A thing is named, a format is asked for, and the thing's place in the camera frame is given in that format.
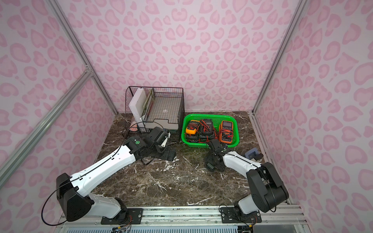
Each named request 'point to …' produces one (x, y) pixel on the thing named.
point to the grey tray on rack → (164, 112)
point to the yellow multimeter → (193, 126)
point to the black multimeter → (169, 154)
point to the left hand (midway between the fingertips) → (170, 151)
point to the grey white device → (253, 154)
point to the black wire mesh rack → (148, 108)
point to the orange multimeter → (226, 132)
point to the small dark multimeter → (210, 166)
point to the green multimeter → (206, 128)
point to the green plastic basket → (220, 117)
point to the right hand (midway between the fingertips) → (210, 160)
